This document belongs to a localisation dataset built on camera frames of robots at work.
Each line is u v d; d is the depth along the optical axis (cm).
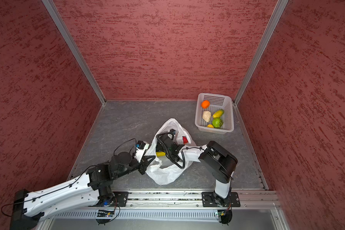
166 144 69
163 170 74
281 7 71
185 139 92
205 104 113
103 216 73
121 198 75
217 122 100
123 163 52
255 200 76
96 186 51
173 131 85
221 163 49
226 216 71
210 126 100
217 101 114
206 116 104
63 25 78
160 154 81
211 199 74
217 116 107
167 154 69
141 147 61
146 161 65
